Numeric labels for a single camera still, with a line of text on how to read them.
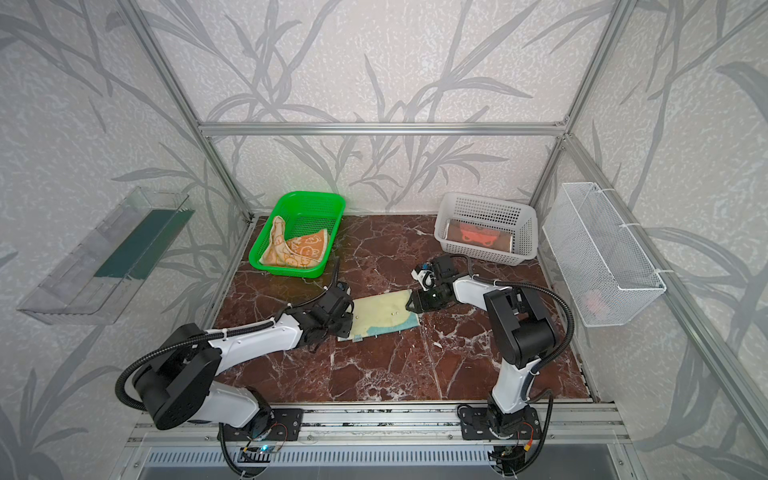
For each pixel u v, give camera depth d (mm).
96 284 638
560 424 753
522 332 492
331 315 691
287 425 728
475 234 1120
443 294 739
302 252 1074
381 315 912
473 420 738
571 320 469
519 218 1127
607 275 610
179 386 424
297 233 1150
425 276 881
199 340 465
